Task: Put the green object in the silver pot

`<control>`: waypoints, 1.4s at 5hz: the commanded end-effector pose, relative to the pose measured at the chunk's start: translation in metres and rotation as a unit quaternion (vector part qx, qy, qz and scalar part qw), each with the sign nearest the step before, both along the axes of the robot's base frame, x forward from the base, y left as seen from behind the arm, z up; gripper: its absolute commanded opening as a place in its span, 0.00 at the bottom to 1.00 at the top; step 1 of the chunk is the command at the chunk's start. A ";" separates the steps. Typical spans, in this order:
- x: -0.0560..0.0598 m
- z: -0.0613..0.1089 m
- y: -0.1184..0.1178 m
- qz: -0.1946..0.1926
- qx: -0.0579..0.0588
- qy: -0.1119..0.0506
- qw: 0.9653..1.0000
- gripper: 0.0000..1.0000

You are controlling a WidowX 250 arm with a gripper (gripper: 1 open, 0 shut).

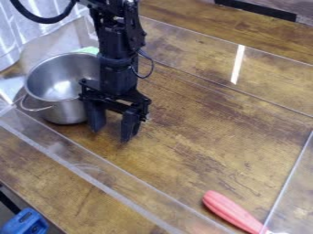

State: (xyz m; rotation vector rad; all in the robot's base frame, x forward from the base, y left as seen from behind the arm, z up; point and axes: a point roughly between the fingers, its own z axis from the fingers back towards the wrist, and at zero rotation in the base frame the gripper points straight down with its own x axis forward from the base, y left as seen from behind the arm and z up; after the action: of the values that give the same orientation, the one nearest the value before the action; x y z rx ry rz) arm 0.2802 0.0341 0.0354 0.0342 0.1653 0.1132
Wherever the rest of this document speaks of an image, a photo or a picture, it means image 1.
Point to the clear acrylic enclosure wall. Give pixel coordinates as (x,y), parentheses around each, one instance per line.
(230,118)

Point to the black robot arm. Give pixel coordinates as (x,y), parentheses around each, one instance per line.
(118,29)

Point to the green sponge object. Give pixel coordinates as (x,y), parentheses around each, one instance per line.
(91,50)

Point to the blue plastic object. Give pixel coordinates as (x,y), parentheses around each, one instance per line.
(28,222)

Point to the red ridged plastic object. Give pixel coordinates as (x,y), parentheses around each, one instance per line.
(233,213)

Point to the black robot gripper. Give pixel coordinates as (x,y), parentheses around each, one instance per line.
(112,93)

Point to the black bar on table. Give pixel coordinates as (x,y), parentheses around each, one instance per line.
(258,9)

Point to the silver metal pot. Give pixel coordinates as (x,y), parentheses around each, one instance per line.
(52,87)

